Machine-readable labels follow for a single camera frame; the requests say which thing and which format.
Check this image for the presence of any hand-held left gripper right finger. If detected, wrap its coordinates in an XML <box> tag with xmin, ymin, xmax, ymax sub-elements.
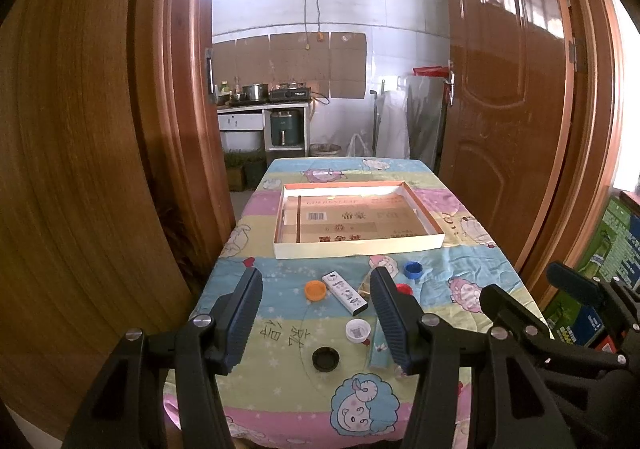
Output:
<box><xmin>370</xmin><ymin>266</ymin><xmax>566</xmax><ymax>449</ymax></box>

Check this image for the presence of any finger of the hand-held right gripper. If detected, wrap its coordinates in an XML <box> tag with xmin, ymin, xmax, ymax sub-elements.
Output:
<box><xmin>546</xmin><ymin>262</ymin><xmax>640</xmax><ymax>336</ymax></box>
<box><xmin>479</xmin><ymin>283</ymin><xmax>630</xmax><ymax>374</ymax></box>

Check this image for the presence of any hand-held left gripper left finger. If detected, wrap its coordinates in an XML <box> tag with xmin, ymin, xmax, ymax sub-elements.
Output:
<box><xmin>60</xmin><ymin>267</ymin><xmax>264</xmax><ymax>449</ymax></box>

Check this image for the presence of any teal slim box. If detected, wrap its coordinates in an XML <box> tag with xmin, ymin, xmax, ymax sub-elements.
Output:
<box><xmin>368</xmin><ymin>329</ymin><xmax>396</xmax><ymax>371</ymax></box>

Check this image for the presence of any white bottle cap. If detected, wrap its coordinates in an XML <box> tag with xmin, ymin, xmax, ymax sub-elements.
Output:
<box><xmin>345</xmin><ymin>319</ymin><xmax>372</xmax><ymax>344</ymax></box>

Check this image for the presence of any white printed slim box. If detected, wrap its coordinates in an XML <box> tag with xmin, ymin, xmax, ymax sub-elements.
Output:
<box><xmin>321</xmin><ymin>270</ymin><xmax>370</xmax><ymax>317</ymax></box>

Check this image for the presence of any black bottle cap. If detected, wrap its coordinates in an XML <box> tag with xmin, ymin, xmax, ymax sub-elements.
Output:
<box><xmin>312</xmin><ymin>347</ymin><xmax>341</xmax><ymax>372</ymax></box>

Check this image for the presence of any shallow cardboard box tray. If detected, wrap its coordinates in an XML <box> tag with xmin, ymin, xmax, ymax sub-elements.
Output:
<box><xmin>272</xmin><ymin>182</ymin><xmax>445</xmax><ymax>260</ymax></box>

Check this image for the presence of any green printed carton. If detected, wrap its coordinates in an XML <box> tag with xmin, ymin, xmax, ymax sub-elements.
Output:
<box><xmin>542</xmin><ymin>194</ymin><xmax>640</xmax><ymax>350</ymax></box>

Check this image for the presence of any cartoon sheep printed tablecloth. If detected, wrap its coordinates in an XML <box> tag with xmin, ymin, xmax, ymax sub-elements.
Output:
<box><xmin>165</xmin><ymin>158</ymin><xmax>556</xmax><ymax>445</ymax></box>

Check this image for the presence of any printed brown cardboard liner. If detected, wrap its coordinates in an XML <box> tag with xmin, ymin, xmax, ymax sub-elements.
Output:
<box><xmin>282</xmin><ymin>194</ymin><xmax>431</xmax><ymax>244</ymax></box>

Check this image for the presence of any wooden crate with plants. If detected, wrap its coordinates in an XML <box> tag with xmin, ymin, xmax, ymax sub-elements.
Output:
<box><xmin>225</xmin><ymin>154</ymin><xmax>268</xmax><ymax>191</ymax></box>

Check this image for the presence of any brown wooden door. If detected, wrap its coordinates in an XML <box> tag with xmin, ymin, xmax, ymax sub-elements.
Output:
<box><xmin>437</xmin><ymin>0</ymin><xmax>576</xmax><ymax>280</ymax></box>

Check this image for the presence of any green air fryer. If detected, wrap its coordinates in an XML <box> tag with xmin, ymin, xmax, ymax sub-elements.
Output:
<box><xmin>270</xmin><ymin>110</ymin><xmax>303</xmax><ymax>147</ymax></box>

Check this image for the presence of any white kitchen counter cabinet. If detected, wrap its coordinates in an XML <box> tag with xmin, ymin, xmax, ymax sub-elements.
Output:
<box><xmin>217</xmin><ymin>100</ymin><xmax>311</xmax><ymax>153</ymax></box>

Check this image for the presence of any white sack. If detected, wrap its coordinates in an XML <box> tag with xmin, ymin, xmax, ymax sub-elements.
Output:
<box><xmin>376</xmin><ymin>88</ymin><xmax>411</xmax><ymax>159</ymax></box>

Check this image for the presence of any black metal bar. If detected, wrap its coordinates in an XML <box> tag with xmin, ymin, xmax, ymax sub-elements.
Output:
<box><xmin>370</xmin><ymin>90</ymin><xmax>383</xmax><ymax>156</ymax></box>

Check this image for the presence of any clear plastic wrapped panel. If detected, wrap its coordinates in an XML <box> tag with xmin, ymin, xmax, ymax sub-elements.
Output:
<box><xmin>407</xmin><ymin>74</ymin><xmax>446</xmax><ymax>165</ymax></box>

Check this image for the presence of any wooden panel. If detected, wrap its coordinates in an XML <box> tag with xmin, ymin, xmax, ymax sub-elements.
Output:
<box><xmin>0</xmin><ymin>0</ymin><xmax>201</xmax><ymax>440</ymax></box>

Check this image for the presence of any black gas stove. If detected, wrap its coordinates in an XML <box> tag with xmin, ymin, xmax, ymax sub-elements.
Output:
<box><xmin>270</xmin><ymin>86</ymin><xmax>312</xmax><ymax>101</ymax></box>

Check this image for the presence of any silver door handle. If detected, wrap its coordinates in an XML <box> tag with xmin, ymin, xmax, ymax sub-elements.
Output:
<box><xmin>442</xmin><ymin>60</ymin><xmax>457</xmax><ymax>106</ymax></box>

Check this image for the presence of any wooden door frame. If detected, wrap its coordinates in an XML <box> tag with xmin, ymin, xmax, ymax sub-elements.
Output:
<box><xmin>127</xmin><ymin>0</ymin><xmax>626</xmax><ymax>295</ymax></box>

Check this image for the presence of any cardboard wall sheet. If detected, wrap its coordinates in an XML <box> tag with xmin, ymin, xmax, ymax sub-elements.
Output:
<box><xmin>330</xmin><ymin>32</ymin><xmax>368</xmax><ymax>98</ymax></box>
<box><xmin>212</xmin><ymin>42</ymin><xmax>237</xmax><ymax>90</ymax></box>
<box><xmin>235</xmin><ymin>36</ymin><xmax>272</xmax><ymax>86</ymax></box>
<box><xmin>270</xmin><ymin>33</ymin><xmax>331</xmax><ymax>95</ymax></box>

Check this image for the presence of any hanging cable with orange socket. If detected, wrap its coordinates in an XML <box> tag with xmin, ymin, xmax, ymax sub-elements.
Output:
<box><xmin>302</xmin><ymin>0</ymin><xmax>326</xmax><ymax>50</ymax></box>

